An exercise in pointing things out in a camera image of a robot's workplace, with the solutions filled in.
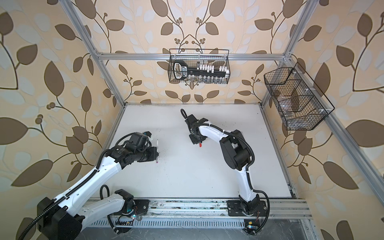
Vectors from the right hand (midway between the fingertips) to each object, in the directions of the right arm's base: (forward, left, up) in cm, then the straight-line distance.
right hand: (198, 140), depth 97 cm
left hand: (-14, +21, +11) cm, 28 cm away
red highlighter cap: (-2, -1, -3) cm, 4 cm away
